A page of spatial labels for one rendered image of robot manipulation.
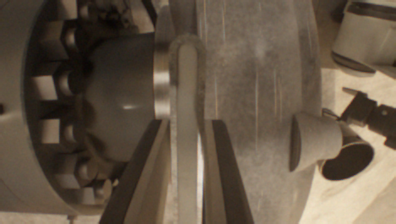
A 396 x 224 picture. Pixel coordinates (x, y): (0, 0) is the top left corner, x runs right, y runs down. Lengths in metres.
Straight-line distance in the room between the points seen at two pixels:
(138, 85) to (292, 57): 0.29
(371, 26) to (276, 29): 0.44
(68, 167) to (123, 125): 0.12
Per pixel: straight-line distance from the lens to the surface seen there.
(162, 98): 0.32
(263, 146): 0.17
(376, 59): 0.58
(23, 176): 0.41
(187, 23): 0.23
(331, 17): 1.08
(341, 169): 1.50
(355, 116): 0.74
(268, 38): 0.17
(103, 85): 0.42
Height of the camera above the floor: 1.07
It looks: 57 degrees down
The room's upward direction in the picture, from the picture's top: 180 degrees clockwise
